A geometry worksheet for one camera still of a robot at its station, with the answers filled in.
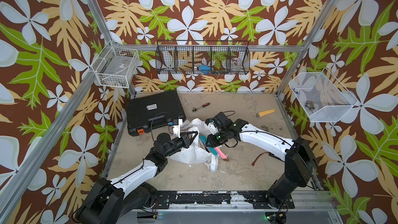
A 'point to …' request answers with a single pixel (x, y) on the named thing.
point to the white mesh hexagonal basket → (321, 96)
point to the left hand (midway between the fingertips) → (198, 131)
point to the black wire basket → (202, 57)
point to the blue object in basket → (204, 68)
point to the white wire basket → (116, 66)
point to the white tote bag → (195, 153)
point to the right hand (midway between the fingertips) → (205, 142)
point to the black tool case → (148, 112)
